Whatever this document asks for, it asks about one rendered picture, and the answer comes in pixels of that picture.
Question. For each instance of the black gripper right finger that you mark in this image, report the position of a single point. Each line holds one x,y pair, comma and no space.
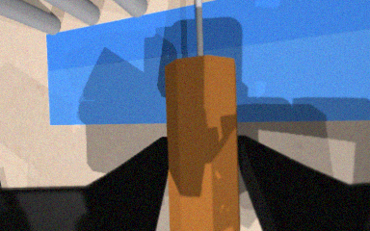
289,196

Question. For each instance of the orange-brown tool handle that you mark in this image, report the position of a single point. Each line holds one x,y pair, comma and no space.
201,110

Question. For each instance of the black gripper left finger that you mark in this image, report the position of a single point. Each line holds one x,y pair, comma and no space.
133,203

